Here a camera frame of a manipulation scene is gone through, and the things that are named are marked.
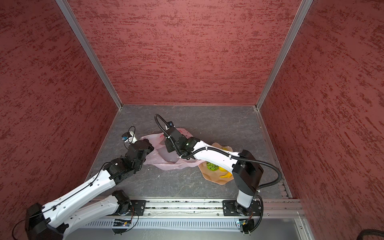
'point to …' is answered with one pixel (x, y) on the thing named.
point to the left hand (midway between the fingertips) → (150, 142)
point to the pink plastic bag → (161, 159)
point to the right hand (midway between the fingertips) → (169, 143)
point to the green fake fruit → (212, 167)
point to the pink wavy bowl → (215, 175)
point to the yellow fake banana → (228, 175)
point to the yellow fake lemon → (222, 169)
